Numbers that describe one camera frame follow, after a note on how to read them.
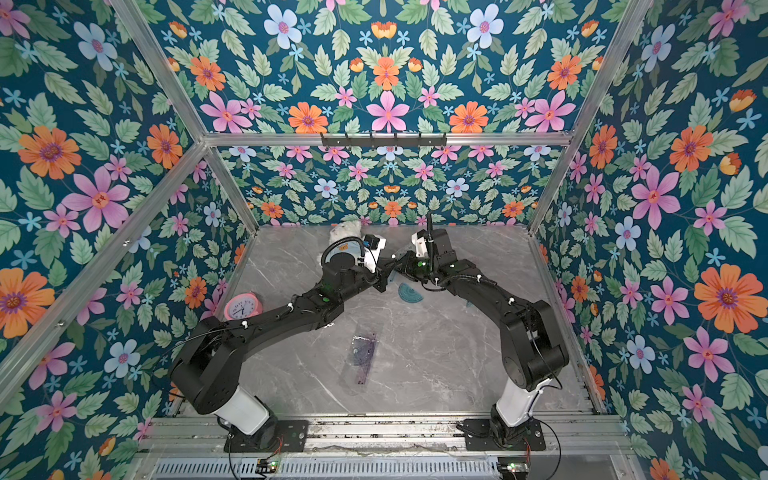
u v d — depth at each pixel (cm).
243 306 95
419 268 76
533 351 47
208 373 45
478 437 73
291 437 73
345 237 61
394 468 77
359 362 86
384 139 91
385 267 75
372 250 68
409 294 101
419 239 82
